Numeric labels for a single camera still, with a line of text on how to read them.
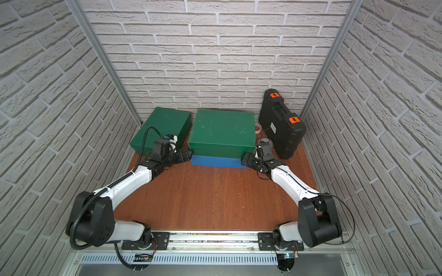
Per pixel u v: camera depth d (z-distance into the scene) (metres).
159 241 0.73
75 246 0.39
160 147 0.66
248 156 0.79
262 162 0.67
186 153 0.78
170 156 0.75
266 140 1.07
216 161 0.82
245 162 0.79
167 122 1.07
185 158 0.77
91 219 0.42
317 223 0.42
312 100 1.04
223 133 0.85
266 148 0.68
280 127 0.92
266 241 0.74
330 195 0.44
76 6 0.69
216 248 0.73
